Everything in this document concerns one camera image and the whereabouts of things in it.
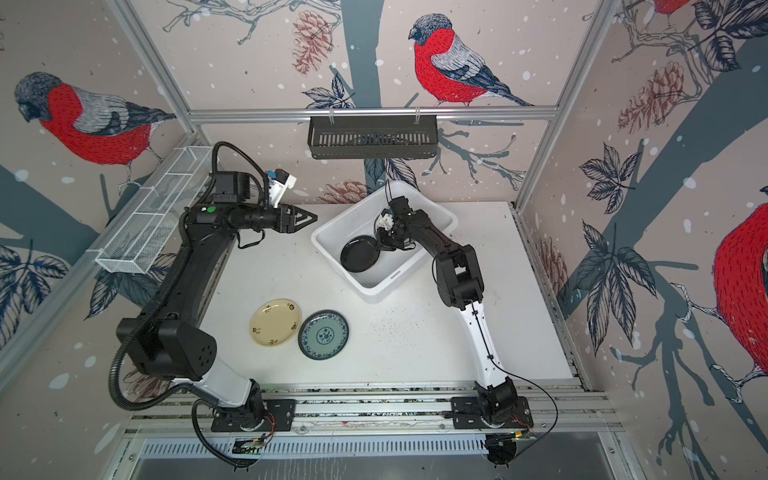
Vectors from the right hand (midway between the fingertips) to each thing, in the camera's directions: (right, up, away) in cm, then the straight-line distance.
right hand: (375, 248), depth 104 cm
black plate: (-6, -2, +3) cm, 7 cm away
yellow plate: (-31, -22, -13) cm, 40 cm away
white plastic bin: (+7, -5, -18) cm, 20 cm away
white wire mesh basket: (-56, +11, -25) cm, 63 cm away
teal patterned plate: (-15, -25, -16) cm, 33 cm away
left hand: (-16, +10, -29) cm, 35 cm away
